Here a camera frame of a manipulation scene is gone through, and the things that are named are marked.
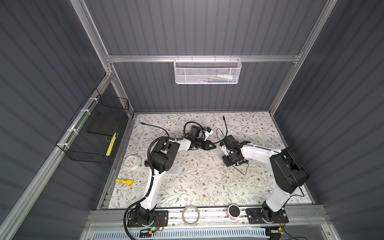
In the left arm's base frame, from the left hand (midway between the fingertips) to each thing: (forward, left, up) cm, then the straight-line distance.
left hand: (216, 147), depth 99 cm
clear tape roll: (-39, +23, -3) cm, 45 cm away
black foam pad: (+2, +61, +27) cm, 66 cm away
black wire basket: (-7, +66, +25) cm, 71 cm away
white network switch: (-15, +28, 0) cm, 31 cm away
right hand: (-10, -7, -2) cm, 12 cm away
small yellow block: (-19, +56, -1) cm, 59 cm away
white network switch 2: (-4, -1, 0) cm, 4 cm away
